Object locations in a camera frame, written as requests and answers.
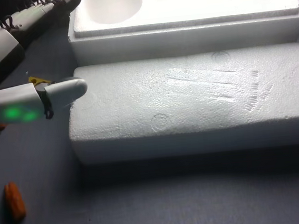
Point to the white styrofoam tray with hollows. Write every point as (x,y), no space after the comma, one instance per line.
(184,37)

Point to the orange toy stick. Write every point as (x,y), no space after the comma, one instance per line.
(15,204)

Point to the grey table cloth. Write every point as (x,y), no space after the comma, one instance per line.
(174,207)

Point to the yellow orange toy piece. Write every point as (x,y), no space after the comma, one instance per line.
(37,80)

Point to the white styrofoam lid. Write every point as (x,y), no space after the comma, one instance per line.
(191,108)

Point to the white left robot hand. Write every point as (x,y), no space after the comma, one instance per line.
(16,103)

